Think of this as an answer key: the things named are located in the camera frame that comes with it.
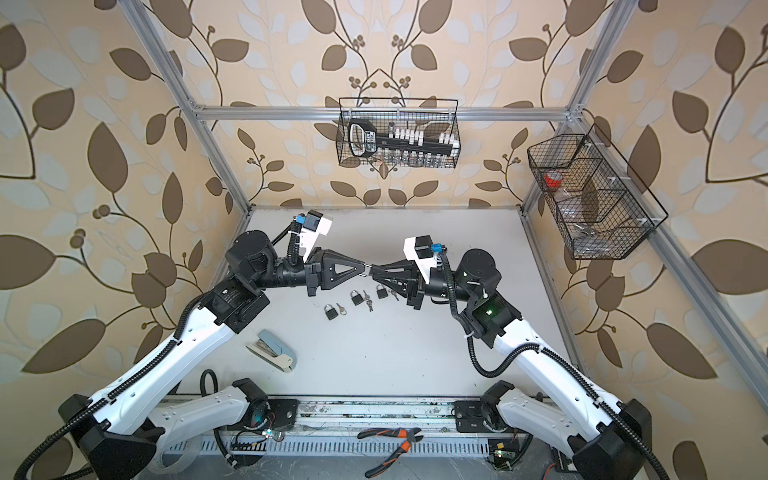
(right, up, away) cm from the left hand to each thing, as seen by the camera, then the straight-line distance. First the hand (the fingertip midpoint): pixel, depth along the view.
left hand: (362, 270), depth 54 cm
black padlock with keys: (-6, -14, +42) cm, 44 cm away
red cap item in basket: (+53, +24, +32) cm, 66 cm away
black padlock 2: (-14, -18, +39) cm, 45 cm away
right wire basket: (+58, +15, +21) cm, 64 cm away
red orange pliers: (+9, -41, +16) cm, 46 cm away
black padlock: (+2, -12, +42) cm, 44 cm away
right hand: (+3, -1, +4) cm, 5 cm away
